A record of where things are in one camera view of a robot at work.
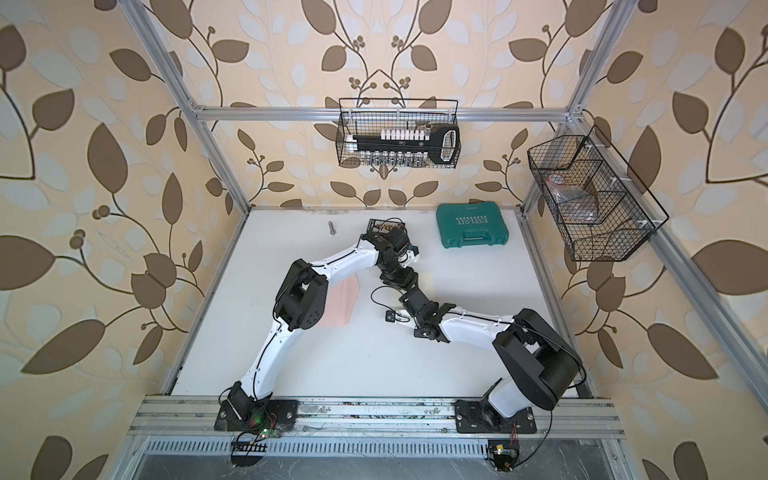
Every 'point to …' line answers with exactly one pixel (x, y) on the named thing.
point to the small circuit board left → (248, 453)
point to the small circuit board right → (503, 453)
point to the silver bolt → (332, 231)
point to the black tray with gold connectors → (392, 227)
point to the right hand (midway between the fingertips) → (427, 310)
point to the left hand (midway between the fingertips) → (407, 283)
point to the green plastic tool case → (462, 224)
